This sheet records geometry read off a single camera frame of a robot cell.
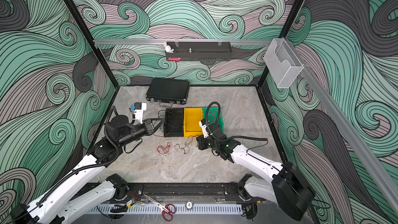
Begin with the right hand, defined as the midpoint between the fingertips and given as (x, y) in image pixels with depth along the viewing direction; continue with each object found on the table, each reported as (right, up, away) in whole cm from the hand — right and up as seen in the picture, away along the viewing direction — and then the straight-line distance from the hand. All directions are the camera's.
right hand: (197, 138), depth 82 cm
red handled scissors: (-13, -28, -14) cm, 34 cm away
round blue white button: (-4, -27, -12) cm, 30 cm away
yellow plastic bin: (-3, +3, +15) cm, 16 cm away
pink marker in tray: (-13, +45, +8) cm, 48 cm away
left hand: (-14, +13, -15) cm, 24 cm away
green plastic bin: (+10, +11, +13) cm, 20 cm away
